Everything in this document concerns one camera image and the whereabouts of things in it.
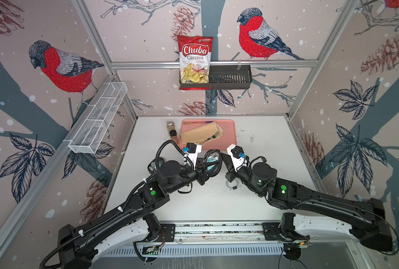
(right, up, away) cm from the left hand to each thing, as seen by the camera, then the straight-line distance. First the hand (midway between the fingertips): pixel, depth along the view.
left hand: (219, 162), depth 62 cm
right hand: (+1, +3, +2) cm, 4 cm away
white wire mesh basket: (-57, +18, +17) cm, 62 cm away
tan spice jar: (-27, +15, +43) cm, 53 cm away
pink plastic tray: (+10, +7, +45) cm, 47 cm away
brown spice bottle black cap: (-25, +8, +39) cm, 47 cm away
